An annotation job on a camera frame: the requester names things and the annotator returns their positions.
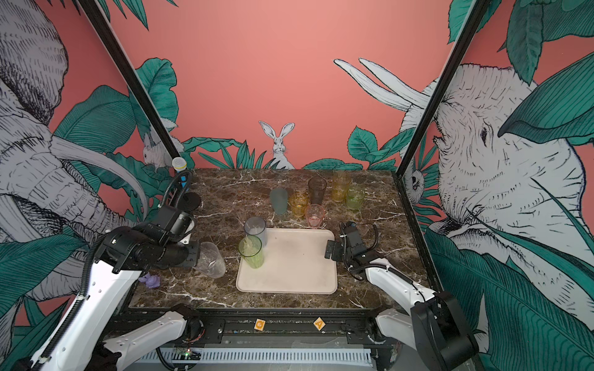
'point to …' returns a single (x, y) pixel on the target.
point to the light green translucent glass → (250, 248)
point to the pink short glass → (315, 213)
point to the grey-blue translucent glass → (256, 226)
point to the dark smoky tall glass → (317, 185)
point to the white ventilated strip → (287, 355)
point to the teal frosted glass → (279, 200)
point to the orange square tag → (260, 325)
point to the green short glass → (356, 194)
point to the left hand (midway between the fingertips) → (197, 252)
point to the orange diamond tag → (319, 323)
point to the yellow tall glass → (340, 185)
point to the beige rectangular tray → (294, 263)
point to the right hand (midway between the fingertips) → (334, 244)
